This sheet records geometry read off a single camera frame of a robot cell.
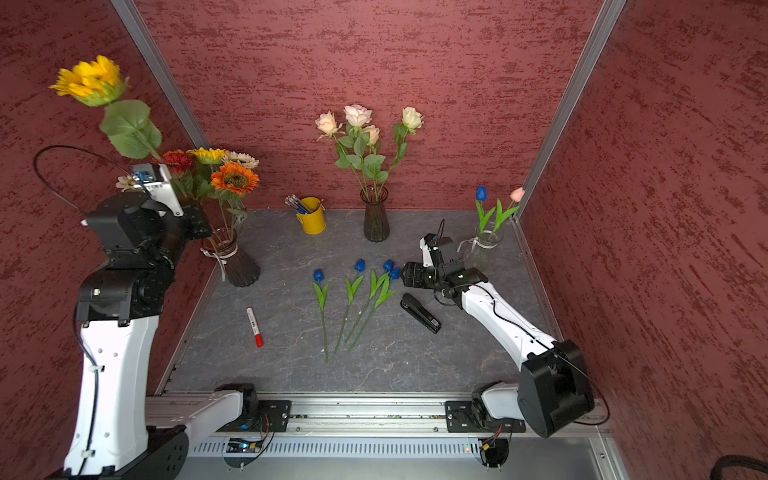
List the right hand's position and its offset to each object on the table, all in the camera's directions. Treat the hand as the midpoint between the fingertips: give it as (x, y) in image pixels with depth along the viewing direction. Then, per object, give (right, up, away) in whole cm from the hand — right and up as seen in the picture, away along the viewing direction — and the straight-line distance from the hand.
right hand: (410, 278), depth 84 cm
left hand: (-47, +18, -25) cm, 56 cm away
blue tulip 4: (-7, +2, +18) cm, 19 cm away
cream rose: (-11, +36, +8) cm, 39 cm away
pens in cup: (-40, +25, +17) cm, 50 cm away
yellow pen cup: (-35, +18, +26) cm, 47 cm away
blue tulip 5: (-8, -7, +12) cm, 16 cm away
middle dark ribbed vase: (-11, +16, +22) cm, 29 cm away
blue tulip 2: (-29, -5, +13) cm, 32 cm away
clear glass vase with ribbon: (+23, +8, +11) cm, 26 cm away
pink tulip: (+32, +24, +2) cm, 40 cm away
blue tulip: (+22, +25, +3) cm, 33 cm away
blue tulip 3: (-17, +1, +18) cm, 24 cm away
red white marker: (-45, -19, +3) cm, 49 cm away
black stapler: (+3, -11, +5) cm, 13 cm away
